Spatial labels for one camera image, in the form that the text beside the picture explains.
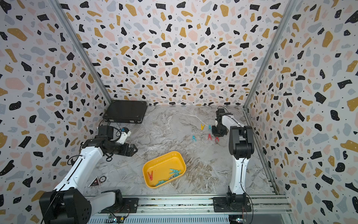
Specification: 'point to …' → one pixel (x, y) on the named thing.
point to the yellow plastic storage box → (163, 169)
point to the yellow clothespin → (202, 127)
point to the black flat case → (125, 111)
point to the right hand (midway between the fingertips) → (217, 134)
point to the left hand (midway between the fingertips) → (130, 148)
